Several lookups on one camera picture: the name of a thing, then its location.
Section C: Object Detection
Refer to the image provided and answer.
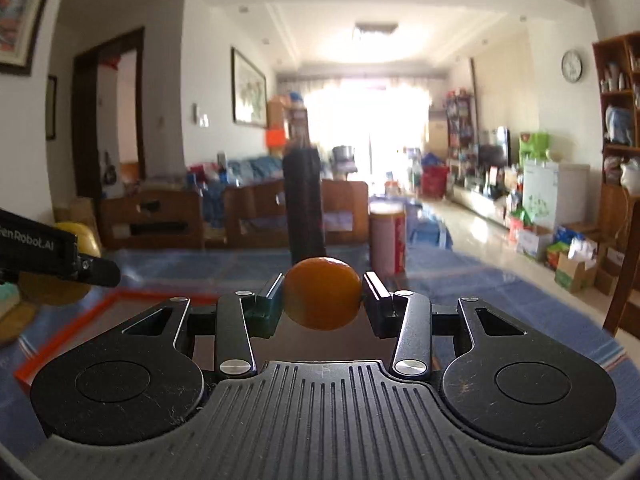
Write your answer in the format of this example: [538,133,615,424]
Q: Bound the orange tangerine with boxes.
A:
[282,257,362,330]

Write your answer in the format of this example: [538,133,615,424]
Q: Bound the pink cylindrical canister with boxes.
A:
[369,202,407,278]

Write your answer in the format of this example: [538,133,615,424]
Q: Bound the wooden chair right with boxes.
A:
[603,200,640,339]

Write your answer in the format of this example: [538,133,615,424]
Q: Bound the wooden bookshelf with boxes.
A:
[592,32,639,248]

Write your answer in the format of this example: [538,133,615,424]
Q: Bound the wooden chair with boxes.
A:
[222,179,369,248]
[603,200,640,339]
[99,190,204,250]

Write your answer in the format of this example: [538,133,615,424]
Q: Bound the ceiling lamp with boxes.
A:
[355,22,399,36]

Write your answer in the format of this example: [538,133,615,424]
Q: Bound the white small fridge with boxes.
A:
[523,160,590,231]

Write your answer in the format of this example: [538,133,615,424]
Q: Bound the framed picture near left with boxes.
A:
[0,0,47,77]

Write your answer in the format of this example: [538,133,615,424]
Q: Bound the dark brown door frame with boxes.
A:
[70,27,146,202]

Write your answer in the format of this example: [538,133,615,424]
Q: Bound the framed painting far wall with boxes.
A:
[231,47,267,128]

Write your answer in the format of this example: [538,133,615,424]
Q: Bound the black thermos bottle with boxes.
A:
[283,146,326,266]

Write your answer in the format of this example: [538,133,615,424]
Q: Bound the orange cardboard box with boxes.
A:
[13,288,222,395]

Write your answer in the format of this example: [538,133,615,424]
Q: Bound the wooden chair left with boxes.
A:
[99,190,204,250]

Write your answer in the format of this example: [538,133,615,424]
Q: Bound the wooden chair middle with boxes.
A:
[222,179,369,248]

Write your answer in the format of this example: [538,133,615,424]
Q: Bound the yellow fruit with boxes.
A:
[17,221,103,308]

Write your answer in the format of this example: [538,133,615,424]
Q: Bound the round wall clock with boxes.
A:
[561,50,584,84]

